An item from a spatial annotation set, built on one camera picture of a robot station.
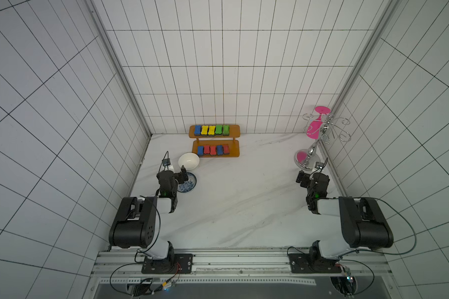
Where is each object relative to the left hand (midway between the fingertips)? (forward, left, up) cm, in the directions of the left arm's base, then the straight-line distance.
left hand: (174, 169), depth 95 cm
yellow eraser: (+19, -15, +9) cm, 26 cm away
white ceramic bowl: (+9, -7, -3) cm, 12 cm away
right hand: (0, -68, +1) cm, 68 cm away
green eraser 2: (+20, -27, +10) cm, 35 cm away
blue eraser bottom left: (+17, -12, -5) cm, 21 cm away
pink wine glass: (+22, -76, +11) cm, 79 cm away
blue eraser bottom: (+16, -23, -3) cm, 28 cm away
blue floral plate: (-6, -8, -5) cm, 11 cm away
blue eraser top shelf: (+21, -11, +10) cm, 25 cm away
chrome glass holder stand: (+11, -73, +21) cm, 77 cm away
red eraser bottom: (+18, -15, -4) cm, 24 cm away
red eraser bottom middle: (+16, -19, -3) cm, 25 cm away
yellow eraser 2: (+20, -19, +9) cm, 29 cm away
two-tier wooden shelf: (+26, -21, -5) cm, 34 cm away
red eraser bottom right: (+18, -27, -4) cm, 32 cm away
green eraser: (+20, -23, +9) cm, 32 cm away
